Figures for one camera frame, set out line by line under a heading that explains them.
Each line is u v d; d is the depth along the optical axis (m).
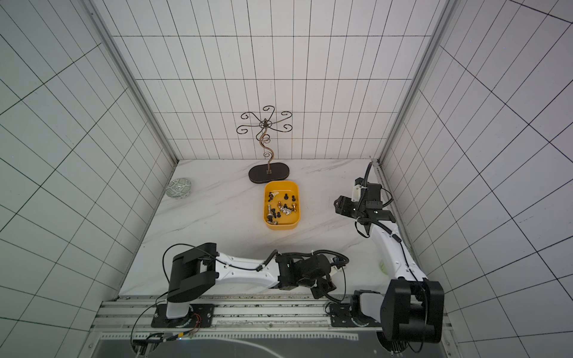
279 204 1.00
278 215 0.97
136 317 0.75
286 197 1.03
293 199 1.03
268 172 1.13
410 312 0.39
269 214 0.97
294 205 1.00
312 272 0.59
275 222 0.94
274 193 1.04
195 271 0.49
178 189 1.07
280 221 0.96
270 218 0.96
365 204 0.64
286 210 0.98
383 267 0.82
